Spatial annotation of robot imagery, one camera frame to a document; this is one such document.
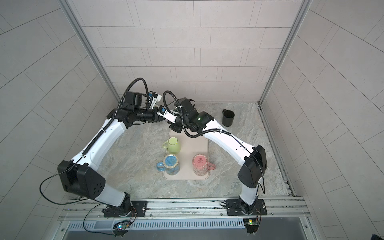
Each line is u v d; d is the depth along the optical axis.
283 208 0.72
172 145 0.84
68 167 0.40
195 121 0.53
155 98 0.70
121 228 0.64
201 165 0.74
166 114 0.62
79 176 0.40
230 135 0.48
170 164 0.75
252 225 0.68
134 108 0.59
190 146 0.91
